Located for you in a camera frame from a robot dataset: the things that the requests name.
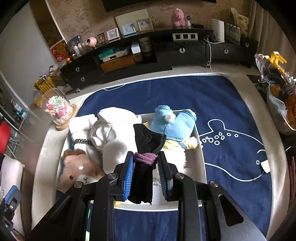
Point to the white towel black band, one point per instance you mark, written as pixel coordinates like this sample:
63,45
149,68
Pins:
80,128

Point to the beige curtain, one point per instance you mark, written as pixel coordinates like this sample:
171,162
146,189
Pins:
265,30

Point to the pink plush on cabinet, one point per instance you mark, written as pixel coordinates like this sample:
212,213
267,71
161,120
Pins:
177,18

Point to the red chair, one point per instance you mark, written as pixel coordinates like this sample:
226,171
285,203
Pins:
5,132

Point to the brown bear plush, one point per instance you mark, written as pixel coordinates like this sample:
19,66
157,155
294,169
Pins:
78,167

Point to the yellow plastic crates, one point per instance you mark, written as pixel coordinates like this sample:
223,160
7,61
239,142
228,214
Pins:
43,85

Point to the blue picture frame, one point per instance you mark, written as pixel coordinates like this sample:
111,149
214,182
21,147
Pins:
128,29

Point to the white rectangular storage box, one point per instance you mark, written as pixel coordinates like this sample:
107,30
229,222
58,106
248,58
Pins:
102,141

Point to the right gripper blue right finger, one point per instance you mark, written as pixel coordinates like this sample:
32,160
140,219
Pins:
172,191

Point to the black sock purple band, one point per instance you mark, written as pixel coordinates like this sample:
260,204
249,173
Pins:
149,144

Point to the pink round speaker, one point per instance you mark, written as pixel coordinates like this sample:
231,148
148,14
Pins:
91,42

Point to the black tv cabinet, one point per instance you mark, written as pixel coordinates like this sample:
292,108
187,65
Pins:
155,51

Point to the white security camera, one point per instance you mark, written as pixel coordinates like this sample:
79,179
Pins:
188,20

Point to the red gold festive box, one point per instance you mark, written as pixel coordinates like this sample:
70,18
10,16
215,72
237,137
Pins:
60,51

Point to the wooden picture frame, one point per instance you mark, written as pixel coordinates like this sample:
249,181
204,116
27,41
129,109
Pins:
145,25

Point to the white duck plush blue outfit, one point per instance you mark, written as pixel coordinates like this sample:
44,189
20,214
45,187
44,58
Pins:
178,128

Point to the white air purifier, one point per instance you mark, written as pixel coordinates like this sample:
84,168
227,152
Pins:
218,30

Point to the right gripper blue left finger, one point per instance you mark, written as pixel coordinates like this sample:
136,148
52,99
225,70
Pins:
120,189

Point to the white canvas board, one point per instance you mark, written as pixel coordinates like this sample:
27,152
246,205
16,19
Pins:
131,18

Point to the pink picture frame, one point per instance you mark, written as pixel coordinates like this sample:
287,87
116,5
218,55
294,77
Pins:
113,35

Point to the glass dome with pink flowers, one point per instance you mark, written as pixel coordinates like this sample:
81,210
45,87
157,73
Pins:
58,107

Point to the black wall television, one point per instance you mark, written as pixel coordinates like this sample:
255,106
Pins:
162,6

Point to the glass bowl with snacks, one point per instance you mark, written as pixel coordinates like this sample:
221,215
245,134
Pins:
279,88

